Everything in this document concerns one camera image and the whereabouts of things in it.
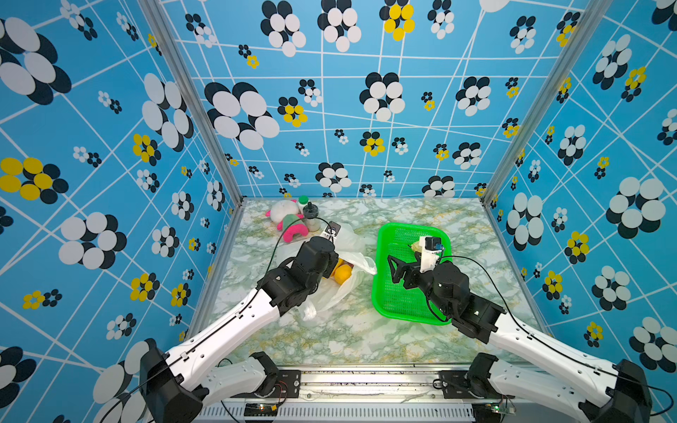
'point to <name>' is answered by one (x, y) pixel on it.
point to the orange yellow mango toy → (342, 271)
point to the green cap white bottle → (302, 201)
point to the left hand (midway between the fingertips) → (324, 244)
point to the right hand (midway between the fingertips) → (403, 256)
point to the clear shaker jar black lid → (310, 217)
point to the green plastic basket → (395, 300)
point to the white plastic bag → (350, 246)
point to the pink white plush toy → (289, 218)
